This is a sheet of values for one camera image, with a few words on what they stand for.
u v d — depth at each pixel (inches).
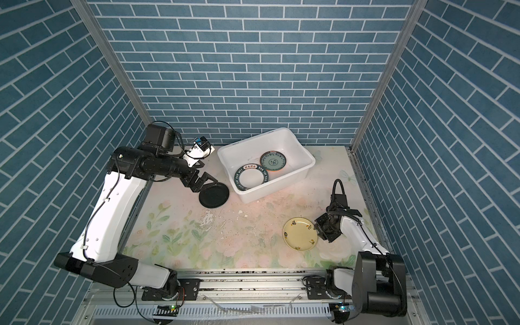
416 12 28.6
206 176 23.1
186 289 28.9
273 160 45.3
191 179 22.4
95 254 15.0
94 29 29.6
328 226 28.8
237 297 28.9
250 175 41.5
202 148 22.4
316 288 29.0
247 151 44.0
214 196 39.4
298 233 34.4
